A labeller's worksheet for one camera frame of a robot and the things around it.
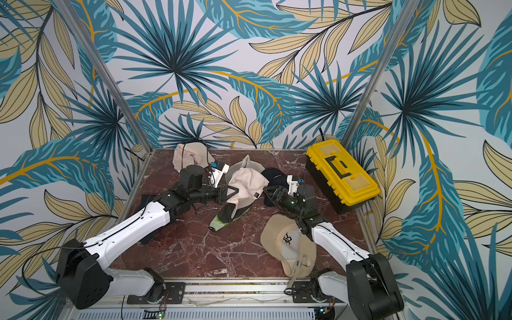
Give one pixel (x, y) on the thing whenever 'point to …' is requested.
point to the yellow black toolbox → (341, 180)
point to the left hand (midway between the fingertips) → (237, 193)
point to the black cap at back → (275, 176)
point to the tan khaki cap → (283, 239)
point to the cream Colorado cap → (248, 182)
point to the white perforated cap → (244, 162)
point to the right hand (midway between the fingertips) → (265, 191)
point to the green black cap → (224, 216)
